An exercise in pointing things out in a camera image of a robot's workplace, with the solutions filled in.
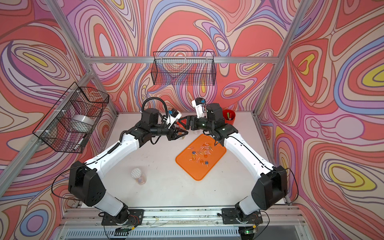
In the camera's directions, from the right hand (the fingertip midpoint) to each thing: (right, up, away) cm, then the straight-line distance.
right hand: (184, 123), depth 74 cm
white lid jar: (-24, -30, +6) cm, 39 cm away
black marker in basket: (-50, -9, -1) cm, 51 cm away
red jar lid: (0, +1, -4) cm, 4 cm away
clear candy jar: (+7, -5, +31) cm, 32 cm away
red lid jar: (-2, -5, -1) cm, 5 cm away
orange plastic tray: (+7, -28, +15) cm, 32 cm away
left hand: (+1, -3, +1) cm, 3 cm away
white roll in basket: (-49, 0, -4) cm, 49 cm away
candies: (+9, -18, +22) cm, 30 cm away
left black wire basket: (-54, 0, -5) cm, 54 cm away
